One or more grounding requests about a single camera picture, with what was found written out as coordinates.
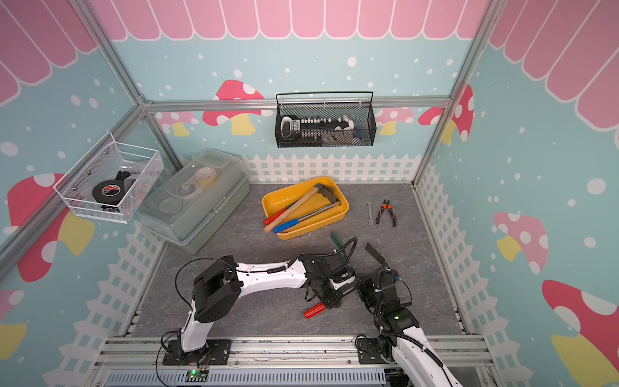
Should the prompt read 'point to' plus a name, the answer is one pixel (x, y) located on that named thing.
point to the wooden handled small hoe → (273, 223)
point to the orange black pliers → (386, 204)
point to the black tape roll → (109, 192)
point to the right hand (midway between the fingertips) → (353, 275)
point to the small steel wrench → (371, 221)
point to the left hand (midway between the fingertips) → (333, 304)
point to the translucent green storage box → (197, 202)
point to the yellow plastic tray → (276, 201)
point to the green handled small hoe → (339, 243)
